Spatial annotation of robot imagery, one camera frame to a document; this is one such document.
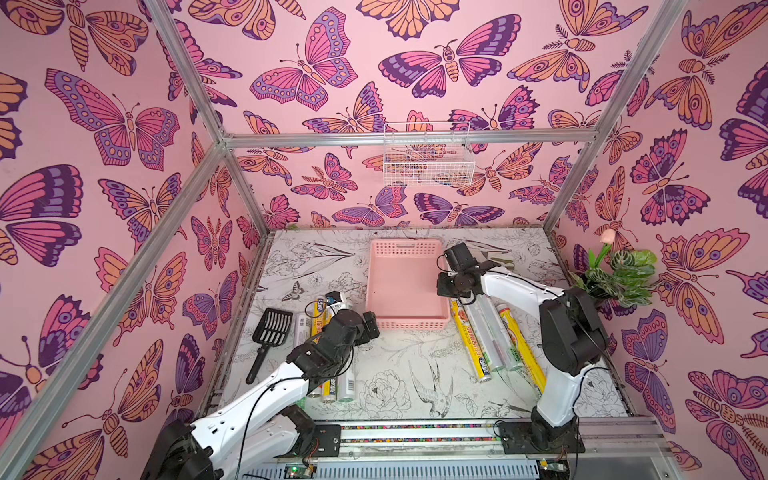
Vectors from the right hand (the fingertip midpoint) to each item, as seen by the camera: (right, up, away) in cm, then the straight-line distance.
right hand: (434, 290), depth 95 cm
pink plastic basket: (-10, +1, +8) cm, 12 cm away
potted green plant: (+44, +7, -22) cm, 49 cm away
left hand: (-21, -6, -13) cm, 25 cm away
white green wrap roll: (-26, -23, -16) cm, 38 cm away
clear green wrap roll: (+18, -12, -7) cm, 23 cm away
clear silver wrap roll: (+15, -9, -4) cm, 18 cm away
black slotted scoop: (-51, -12, -1) cm, 52 cm away
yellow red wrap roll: (+9, -14, -8) cm, 19 cm away
